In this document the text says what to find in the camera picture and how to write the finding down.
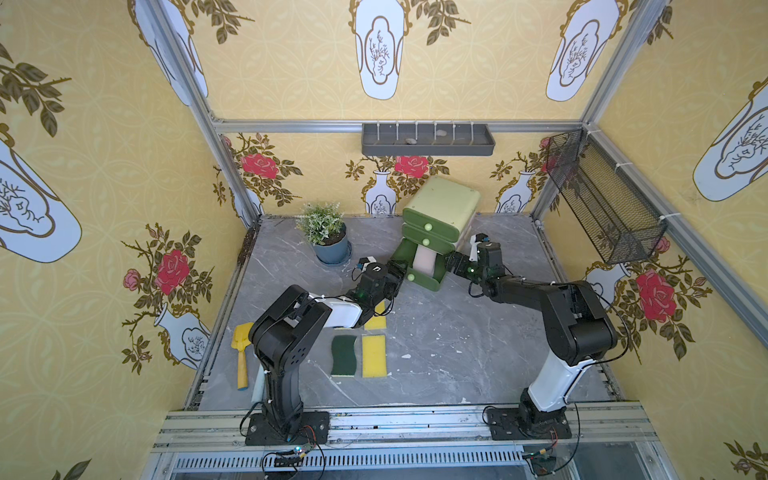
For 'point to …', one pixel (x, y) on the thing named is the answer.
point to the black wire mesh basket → (619, 221)
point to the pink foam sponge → (425, 260)
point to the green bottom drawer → (405, 253)
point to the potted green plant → (323, 227)
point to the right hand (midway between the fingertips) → (451, 260)
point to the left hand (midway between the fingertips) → (414, 268)
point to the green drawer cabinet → (441, 214)
